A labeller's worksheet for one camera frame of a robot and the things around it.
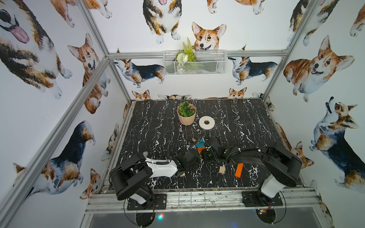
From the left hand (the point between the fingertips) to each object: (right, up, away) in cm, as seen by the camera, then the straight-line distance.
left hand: (199, 156), depth 88 cm
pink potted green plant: (-8, +27, +7) cm, 29 cm away
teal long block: (-1, +9, -12) cm, 15 cm away
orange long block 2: (+23, -7, -5) cm, 24 cm away
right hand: (+1, +1, 0) cm, 1 cm away
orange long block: (0, +5, -3) cm, 6 cm away
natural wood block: (+14, -7, -5) cm, 16 cm away
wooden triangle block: (-3, +8, +7) cm, 12 cm away
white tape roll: (+7, +19, +18) cm, 27 cm away
